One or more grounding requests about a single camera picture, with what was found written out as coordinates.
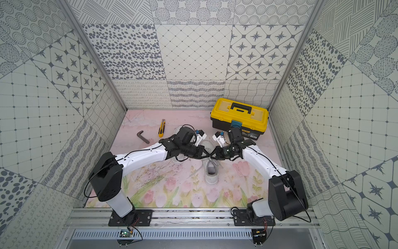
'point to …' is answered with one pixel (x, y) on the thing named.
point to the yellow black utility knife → (161, 128)
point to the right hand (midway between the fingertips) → (211, 158)
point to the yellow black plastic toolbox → (254, 119)
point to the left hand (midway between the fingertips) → (211, 152)
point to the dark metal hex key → (142, 137)
